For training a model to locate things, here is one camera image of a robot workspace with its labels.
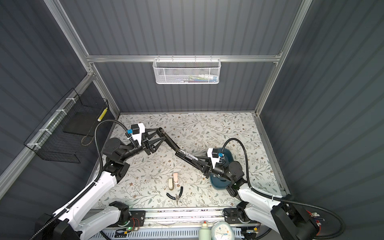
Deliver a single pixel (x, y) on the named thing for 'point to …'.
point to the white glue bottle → (204, 233)
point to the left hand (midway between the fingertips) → (162, 133)
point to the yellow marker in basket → (102, 115)
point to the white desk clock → (222, 230)
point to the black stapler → (186, 156)
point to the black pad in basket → (83, 122)
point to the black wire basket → (65, 133)
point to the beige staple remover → (170, 184)
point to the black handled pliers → (177, 197)
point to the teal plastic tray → (217, 181)
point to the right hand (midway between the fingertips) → (195, 161)
